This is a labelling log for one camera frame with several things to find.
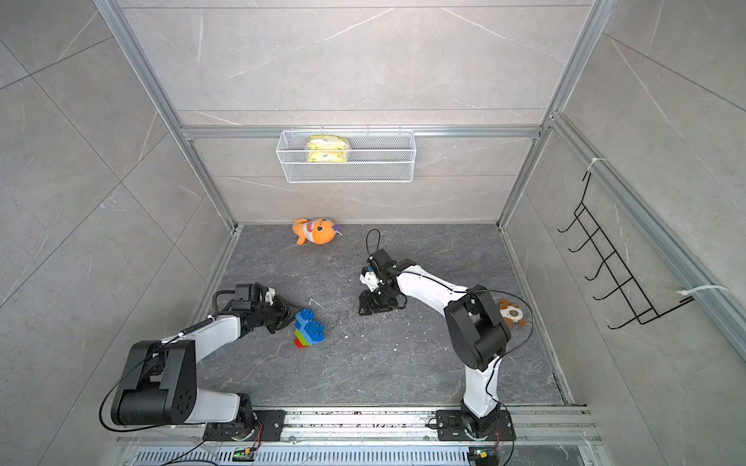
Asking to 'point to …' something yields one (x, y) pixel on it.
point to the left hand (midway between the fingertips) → (302, 304)
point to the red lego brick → (298, 344)
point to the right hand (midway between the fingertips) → (368, 310)
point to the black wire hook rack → (643, 309)
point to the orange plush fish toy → (320, 231)
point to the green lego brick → (301, 338)
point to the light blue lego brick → (307, 336)
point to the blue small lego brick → (307, 315)
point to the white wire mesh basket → (374, 156)
